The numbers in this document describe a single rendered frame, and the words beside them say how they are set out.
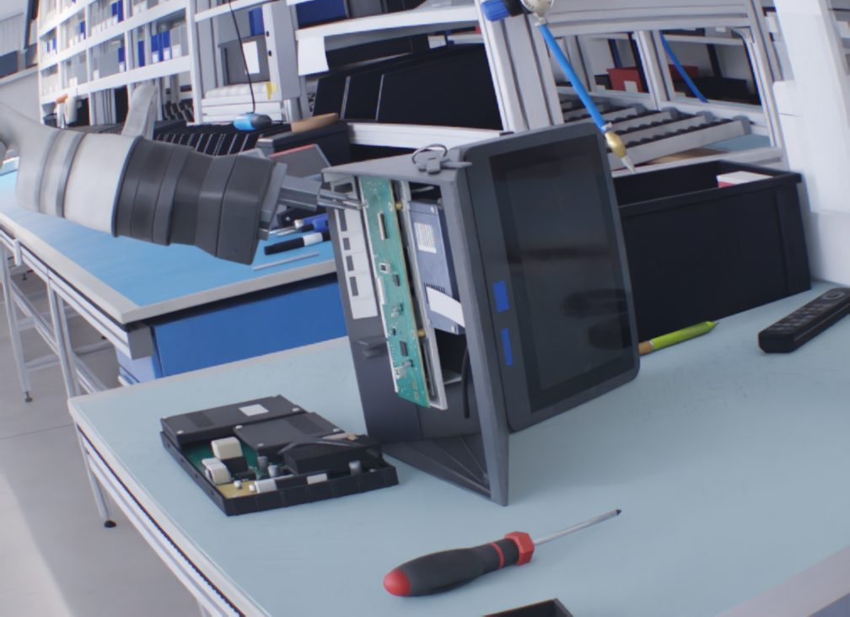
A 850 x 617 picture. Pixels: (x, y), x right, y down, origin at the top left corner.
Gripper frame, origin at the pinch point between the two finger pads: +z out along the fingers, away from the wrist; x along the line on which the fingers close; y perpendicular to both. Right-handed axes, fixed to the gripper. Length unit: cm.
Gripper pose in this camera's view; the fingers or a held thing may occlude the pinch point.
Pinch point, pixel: (358, 205)
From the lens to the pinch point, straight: 134.1
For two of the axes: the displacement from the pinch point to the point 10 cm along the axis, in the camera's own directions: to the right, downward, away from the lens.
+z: 9.7, 2.3, -0.1
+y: -1.8, 7.5, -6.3
